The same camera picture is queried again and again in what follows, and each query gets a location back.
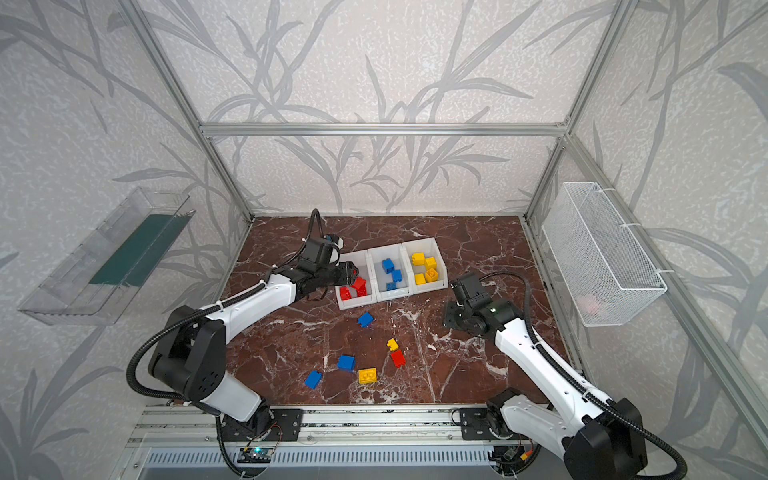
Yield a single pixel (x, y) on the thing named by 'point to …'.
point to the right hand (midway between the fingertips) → (449, 307)
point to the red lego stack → (345, 293)
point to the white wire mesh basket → (603, 270)
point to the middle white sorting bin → (397, 254)
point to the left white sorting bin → (363, 262)
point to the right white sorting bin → (429, 247)
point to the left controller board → (255, 455)
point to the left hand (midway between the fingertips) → (355, 261)
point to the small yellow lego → (392, 344)
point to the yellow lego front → (366, 376)
